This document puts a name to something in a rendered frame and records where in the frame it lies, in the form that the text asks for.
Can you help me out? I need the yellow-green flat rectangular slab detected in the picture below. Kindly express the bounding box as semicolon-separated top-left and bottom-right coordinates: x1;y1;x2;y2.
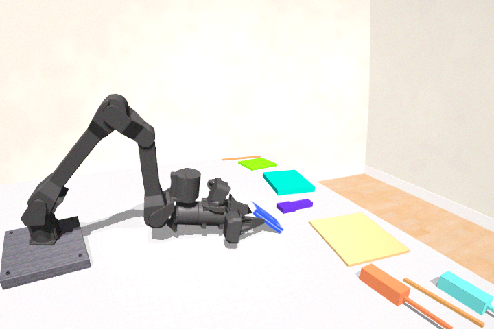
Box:
238;158;277;171

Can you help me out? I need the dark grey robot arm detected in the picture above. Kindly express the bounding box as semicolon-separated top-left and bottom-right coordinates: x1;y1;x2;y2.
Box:
21;94;231;245

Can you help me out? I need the cyan flat rectangular slab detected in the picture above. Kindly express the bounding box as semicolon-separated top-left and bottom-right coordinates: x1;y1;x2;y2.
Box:
263;170;315;195

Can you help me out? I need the purple stepped block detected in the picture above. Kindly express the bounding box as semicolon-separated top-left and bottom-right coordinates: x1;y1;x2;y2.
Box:
277;199;313;214

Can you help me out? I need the pale yellow flat mat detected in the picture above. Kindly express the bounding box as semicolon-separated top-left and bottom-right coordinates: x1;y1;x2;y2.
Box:
309;212;410;267

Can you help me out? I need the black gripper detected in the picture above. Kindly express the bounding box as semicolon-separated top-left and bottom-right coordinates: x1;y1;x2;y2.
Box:
197;194;265;243

